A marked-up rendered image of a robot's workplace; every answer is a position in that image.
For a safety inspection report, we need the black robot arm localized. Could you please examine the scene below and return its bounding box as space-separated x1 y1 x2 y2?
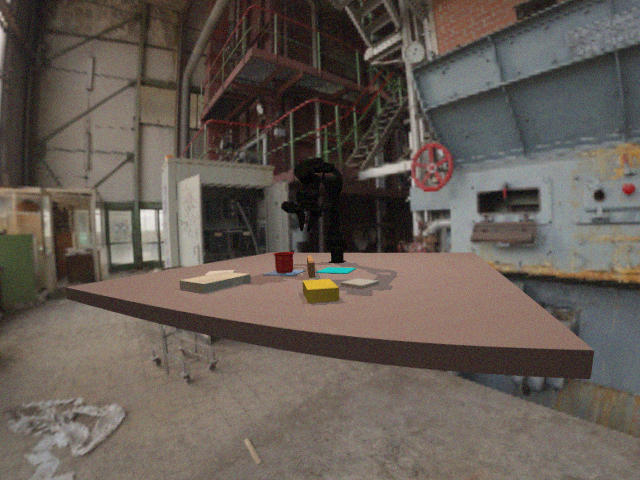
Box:
293 157 347 263

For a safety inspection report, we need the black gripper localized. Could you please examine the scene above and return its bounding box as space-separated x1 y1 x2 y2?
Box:
281 186 335 232

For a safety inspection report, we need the red cup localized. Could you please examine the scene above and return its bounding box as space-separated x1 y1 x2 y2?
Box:
273 252 294 273

